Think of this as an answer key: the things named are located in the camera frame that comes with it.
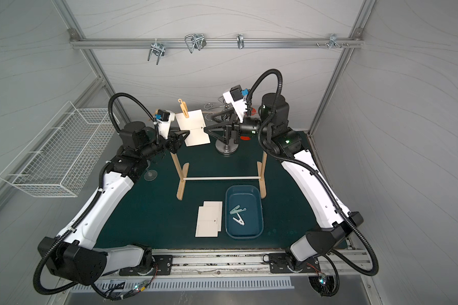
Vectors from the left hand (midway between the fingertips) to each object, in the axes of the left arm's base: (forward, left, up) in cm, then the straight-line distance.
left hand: (181, 130), depth 70 cm
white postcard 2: (-12, -13, -38) cm, 42 cm away
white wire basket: (-12, +44, -5) cm, 46 cm away
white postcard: (-21, -8, -39) cm, 45 cm away
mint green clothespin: (-16, -21, -36) cm, 45 cm away
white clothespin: (-21, -23, -36) cm, 48 cm away
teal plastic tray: (-19, -28, -36) cm, 50 cm away
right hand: (-10, -12, +12) cm, 20 cm away
